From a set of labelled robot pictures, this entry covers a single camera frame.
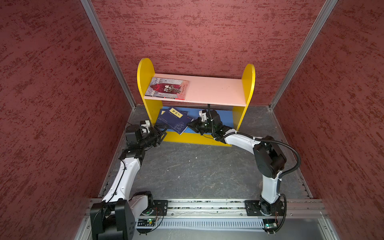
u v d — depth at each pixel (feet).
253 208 2.42
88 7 2.33
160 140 2.41
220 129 2.35
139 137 2.07
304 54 2.89
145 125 2.43
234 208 2.49
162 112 3.08
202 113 2.79
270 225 2.32
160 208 2.37
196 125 2.54
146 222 2.32
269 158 1.67
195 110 3.07
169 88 2.35
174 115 2.98
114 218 1.28
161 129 2.37
